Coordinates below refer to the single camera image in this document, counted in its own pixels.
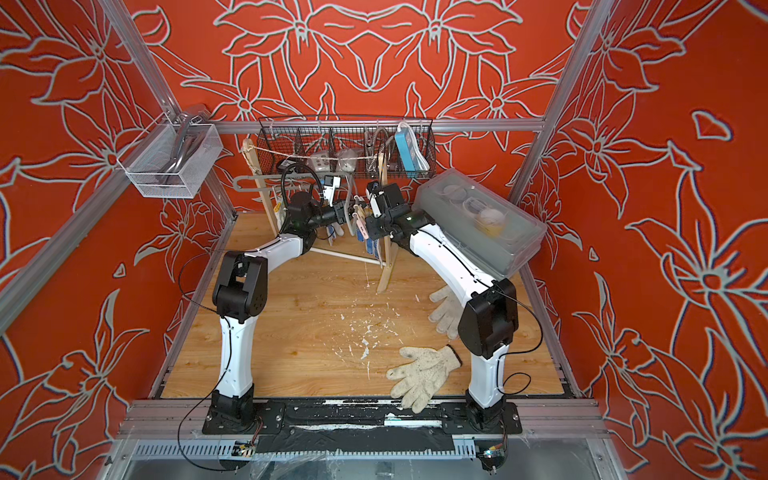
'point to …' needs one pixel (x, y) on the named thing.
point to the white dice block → (322, 165)
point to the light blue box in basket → (414, 154)
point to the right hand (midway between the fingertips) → (369, 217)
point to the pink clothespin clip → (361, 226)
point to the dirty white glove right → (449, 314)
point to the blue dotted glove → (372, 246)
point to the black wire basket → (344, 146)
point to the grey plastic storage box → (501, 234)
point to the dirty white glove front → (422, 379)
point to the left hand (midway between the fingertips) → (363, 202)
